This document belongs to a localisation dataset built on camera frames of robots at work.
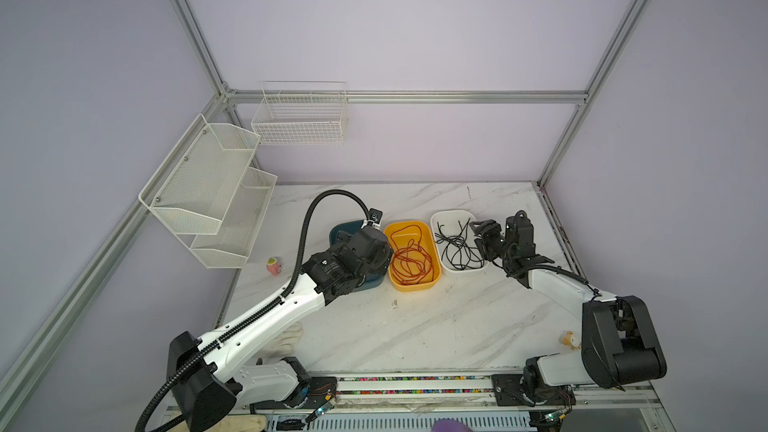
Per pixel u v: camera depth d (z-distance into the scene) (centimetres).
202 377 38
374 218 63
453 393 75
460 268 96
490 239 81
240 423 69
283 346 81
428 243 98
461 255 98
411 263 96
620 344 43
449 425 70
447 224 108
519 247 69
